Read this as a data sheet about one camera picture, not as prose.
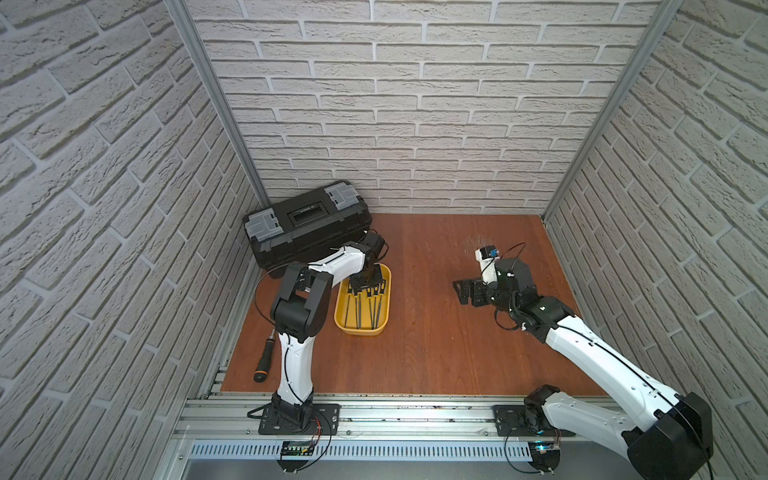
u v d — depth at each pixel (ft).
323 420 2.39
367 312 3.04
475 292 2.28
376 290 3.19
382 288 3.19
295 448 2.38
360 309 3.04
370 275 2.80
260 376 2.58
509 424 2.42
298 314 1.77
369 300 3.11
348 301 3.11
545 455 2.32
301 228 3.07
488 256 2.24
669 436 1.23
